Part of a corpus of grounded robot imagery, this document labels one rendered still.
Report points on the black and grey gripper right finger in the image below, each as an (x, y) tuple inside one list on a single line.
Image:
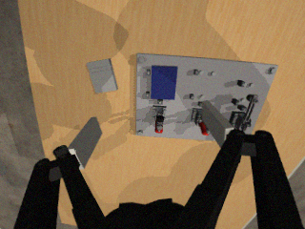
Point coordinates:
[(274, 199)]

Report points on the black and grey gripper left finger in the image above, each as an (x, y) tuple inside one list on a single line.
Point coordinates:
[(40, 203)]

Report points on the grey metal block with milled slot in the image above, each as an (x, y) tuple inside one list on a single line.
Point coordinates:
[(102, 76)]

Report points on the grey metal fixture plate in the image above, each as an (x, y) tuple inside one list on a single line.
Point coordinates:
[(219, 89)]

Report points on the blue rectangular plate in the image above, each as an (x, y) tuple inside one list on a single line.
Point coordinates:
[(163, 82)]

